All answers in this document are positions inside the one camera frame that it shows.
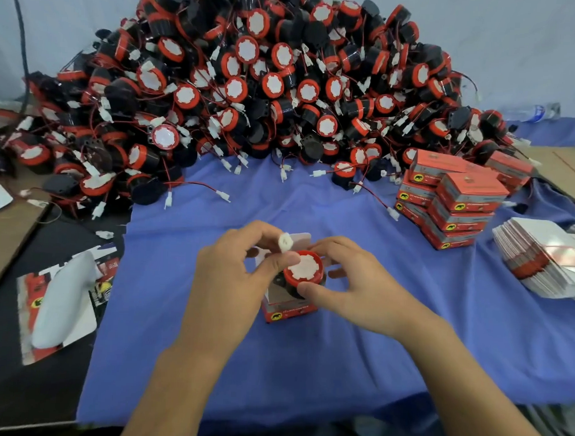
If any person's right forearm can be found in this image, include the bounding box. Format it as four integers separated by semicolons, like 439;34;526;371
393;308;563;436

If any blue table cloth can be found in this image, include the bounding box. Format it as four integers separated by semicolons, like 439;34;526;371
76;100;575;436

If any clear plastic water bottle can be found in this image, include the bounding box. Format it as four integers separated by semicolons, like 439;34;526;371
502;101;562;125

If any person's left hand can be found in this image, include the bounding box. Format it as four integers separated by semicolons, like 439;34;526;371
179;218;303;363

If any black hanging cable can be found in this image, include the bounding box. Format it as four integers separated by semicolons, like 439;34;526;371
5;0;35;90

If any person's right hand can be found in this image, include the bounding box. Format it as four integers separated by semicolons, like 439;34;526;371
294;235;448;347

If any stack of box blanks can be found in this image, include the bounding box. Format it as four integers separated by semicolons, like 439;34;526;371
490;216;575;302

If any buzzer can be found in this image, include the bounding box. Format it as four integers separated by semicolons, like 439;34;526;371
276;231;328;293

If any brown cardboard piece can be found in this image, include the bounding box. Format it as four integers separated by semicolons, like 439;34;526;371
0;172;50;297

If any brown cardboard sheet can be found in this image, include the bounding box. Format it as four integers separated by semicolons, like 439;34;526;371
528;144;575;210

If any pile of black red buzzers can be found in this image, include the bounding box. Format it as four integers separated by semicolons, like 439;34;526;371
0;0;522;234

